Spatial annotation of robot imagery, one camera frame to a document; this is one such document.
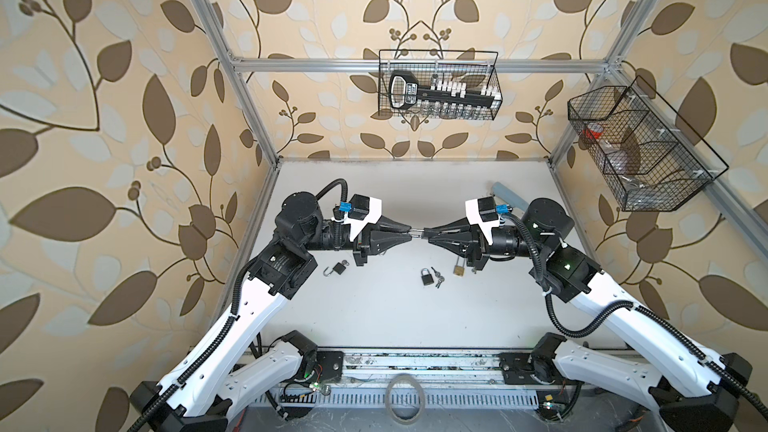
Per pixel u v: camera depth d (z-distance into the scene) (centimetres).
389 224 52
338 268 92
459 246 54
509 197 106
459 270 91
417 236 55
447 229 54
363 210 44
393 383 72
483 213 46
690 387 39
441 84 82
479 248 50
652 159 72
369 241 49
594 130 87
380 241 50
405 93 85
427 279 89
